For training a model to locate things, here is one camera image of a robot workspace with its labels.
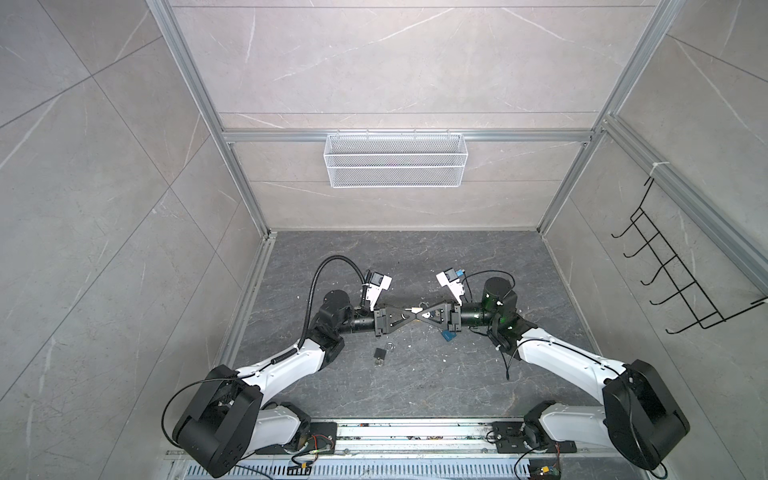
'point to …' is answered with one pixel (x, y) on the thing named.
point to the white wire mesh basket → (396, 160)
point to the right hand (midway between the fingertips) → (419, 317)
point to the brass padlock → (415, 310)
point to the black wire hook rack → (688, 299)
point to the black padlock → (380, 354)
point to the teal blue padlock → (448, 335)
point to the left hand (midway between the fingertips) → (414, 314)
